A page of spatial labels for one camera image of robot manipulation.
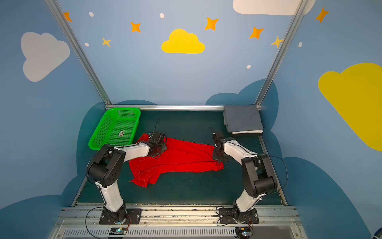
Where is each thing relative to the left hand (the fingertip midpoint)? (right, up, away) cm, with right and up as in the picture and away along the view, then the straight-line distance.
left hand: (165, 147), depth 100 cm
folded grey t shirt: (+53, +20, +8) cm, 57 cm away
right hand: (+37, -5, -7) cm, 38 cm away
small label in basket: (-34, +9, +8) cm, 37 cm away
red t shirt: (+10, -6, -1) cm, 11 cm away
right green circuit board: (+43, -38, -28) cm, 64 cm away
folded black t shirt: (+58, +8, +5) cm, 59 cm away
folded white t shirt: (+66, +11, +5) cm, 67 cm away
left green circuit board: (-18, -37, -29) cm, 50 cm away
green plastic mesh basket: (-38, +13, +11) cm, 42 cm away
